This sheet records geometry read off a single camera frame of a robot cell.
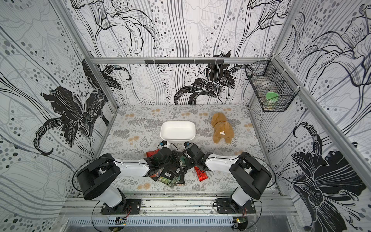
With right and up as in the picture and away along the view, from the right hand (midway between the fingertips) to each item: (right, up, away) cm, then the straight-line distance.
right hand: (189, 158), depth 91 cm
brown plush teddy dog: (+21, +19, -2) cm, 29 cm away
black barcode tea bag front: (-11, -5, -8) cm, 14 cm away
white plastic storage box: (-8, +17, +12) cm, 22 cm away
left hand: (-4, +1, -2) cm, 5 cm away
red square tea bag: (-25, +3, -1) cm, 25 cm away
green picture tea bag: (-4, -1, -6) cm, 7 cm away
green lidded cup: (+45, +37, -13) cm, 60 cm away
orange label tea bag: (-20, -8, -9) cm, 23 cm away
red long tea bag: (+7, -7, -9) cm, 13 cm away
